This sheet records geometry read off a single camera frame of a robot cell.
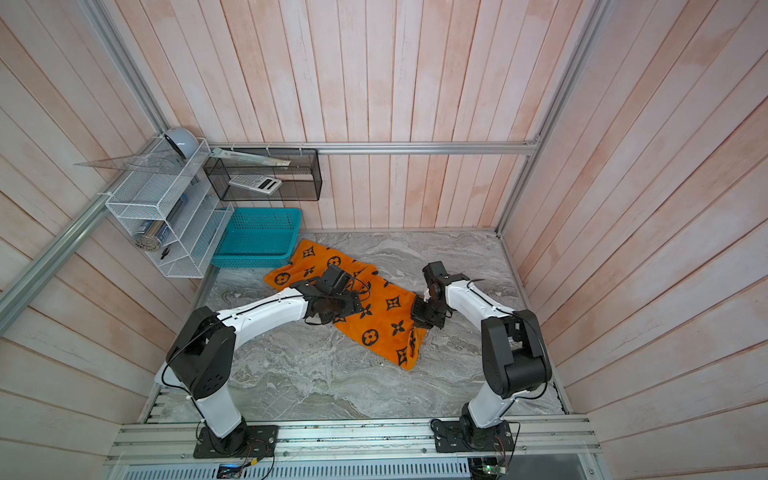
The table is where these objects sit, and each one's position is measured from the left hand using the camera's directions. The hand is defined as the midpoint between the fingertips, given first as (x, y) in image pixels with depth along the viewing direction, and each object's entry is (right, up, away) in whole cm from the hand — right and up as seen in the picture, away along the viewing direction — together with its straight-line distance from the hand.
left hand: (351, 312), depth 90 cm
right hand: (+19, -2, +1) cm, 20 cm away
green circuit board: (+35, -34, -20) cm, 53 cm away
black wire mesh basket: (-20, +45, +17) cm, 52 cm away
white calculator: (-30, +42, +8) cm, 52 cm away
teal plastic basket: (-41, +25, +28) cm, 56 cm away
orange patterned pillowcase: (+6, -1, +5) cm, 8 cm away
